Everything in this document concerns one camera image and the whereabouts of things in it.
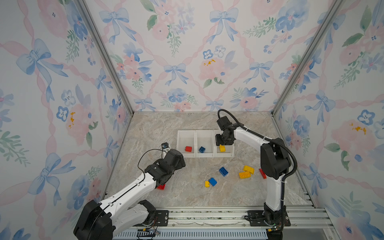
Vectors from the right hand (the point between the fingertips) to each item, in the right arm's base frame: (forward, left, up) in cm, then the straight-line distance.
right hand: (220, 141), depth 98 cm
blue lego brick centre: (-20, -1, -3) cm, 20 cm away
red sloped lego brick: (-5, +21, -3) cm, 21 cm away
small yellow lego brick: (-27, +9, -4) cm, 29 cm away
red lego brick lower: (-29, +35, -3) cm, 45 cm away
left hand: (-16, +26, +7) cm, 31 cm away
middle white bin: (+5, +8, -3) cm, 10 cm away
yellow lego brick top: (-17, -16, -4) cm, 23 cm away
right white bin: (-6, -6, -4) cm, 10 cm away
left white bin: (+4, +24, -3) cm, 24 cm away
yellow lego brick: (-21, -14, -4) cm, 25 cm away
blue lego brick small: (-25, +6, -5) cm, 26 cm away
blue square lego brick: (-5, +12, -2) cm, 13 cm away
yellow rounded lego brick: (-4, -1, -3) cm, 5 cm away
